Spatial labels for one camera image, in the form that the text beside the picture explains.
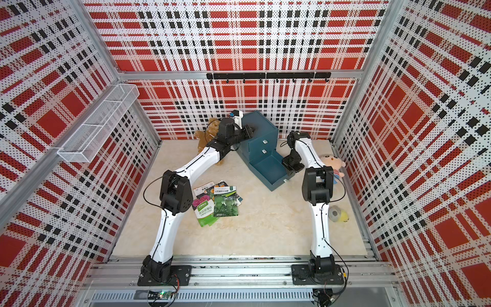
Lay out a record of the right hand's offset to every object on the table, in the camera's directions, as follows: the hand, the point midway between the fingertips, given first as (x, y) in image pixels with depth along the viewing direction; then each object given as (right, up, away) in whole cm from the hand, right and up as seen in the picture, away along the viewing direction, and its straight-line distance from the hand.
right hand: (288, 170), depth 98 cm
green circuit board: (-51, -44, -29) cm, 74 cm away
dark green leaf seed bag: (-32, -16, -5) cm, 37 cm away
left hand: (-15, +21, -6) cm, 27 cm away
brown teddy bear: (-47, +18, +13) cm, 52 cm away
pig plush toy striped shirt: (+25, +4, +3) cm, 26 cm away
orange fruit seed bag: (-26, -15, -2) cm, 30 cm away
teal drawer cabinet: (-14, +9, +3) cm, 17 cm away
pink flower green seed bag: (-43, -18, -7) cm, 47 cm away
